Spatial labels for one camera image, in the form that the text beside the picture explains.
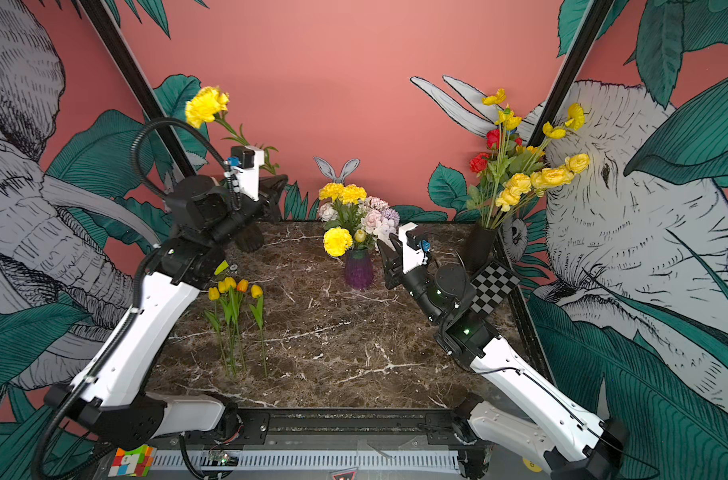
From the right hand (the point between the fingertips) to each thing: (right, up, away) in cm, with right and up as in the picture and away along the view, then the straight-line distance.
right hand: (382, 235), depth 61 cm
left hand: (-20, +13, -1) cm, 24 cm away
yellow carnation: (-11, -1, +10) cm, 15 cm away
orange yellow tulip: (-45, -15, +35) cm, 59 cm away
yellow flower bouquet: (+39, +19, +27) cm, 51 cm away
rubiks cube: (-55, -51, +4) cm, 75 cm away
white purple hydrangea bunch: (0, +5, +17) cm, 18 cm away
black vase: (+32, -3, +34) cm, 47 cm away
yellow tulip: (-47, -21, +32) cm, 61 cm away
